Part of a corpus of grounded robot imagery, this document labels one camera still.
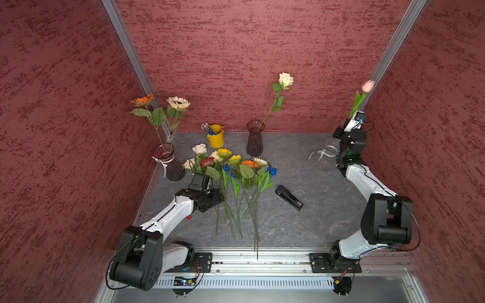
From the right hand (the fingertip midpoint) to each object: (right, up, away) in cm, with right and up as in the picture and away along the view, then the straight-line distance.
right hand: (346, 121), depth 82 cm
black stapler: (-24, -36, +7) cm, 44 cm away
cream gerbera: (-38, -19, +17) cm, 46 cm away
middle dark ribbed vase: (-41, -9, +18) cm, 45 cm away
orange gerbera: (-45, -23, +12) cm, 52 cm away
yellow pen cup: (-63, -7, +28) cm, 70 cm away
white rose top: (-73, -13, +25) cm, 78 cm away
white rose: (-63, -16, +23) cm, 69 cm away
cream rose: (-77, -21, +18) cm, 81 cm away
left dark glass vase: (-83, -24, +13) cm, 87 cm away
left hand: (-58, -39, +4) cm, 70 cm away
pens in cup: (-67, 0, +19) cm, 70 cm away
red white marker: (-71, -44, +3) cm, 84 cm away
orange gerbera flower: (-85, +2, 0) cm, 85 cm away
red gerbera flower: (-65, -20, +18) cm, 71 cm away
